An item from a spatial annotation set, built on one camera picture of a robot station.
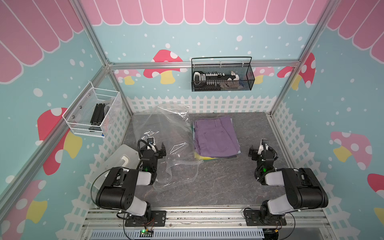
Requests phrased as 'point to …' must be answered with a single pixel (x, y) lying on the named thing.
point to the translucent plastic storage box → (125, 157)
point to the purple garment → (215, 138)
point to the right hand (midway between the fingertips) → (260, 146)
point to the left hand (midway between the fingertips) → (155, 145)
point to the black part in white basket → (97, 117)
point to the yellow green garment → (198, 156)
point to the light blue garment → (193, 131)
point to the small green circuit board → (144, 233)
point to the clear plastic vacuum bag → (170, 125)
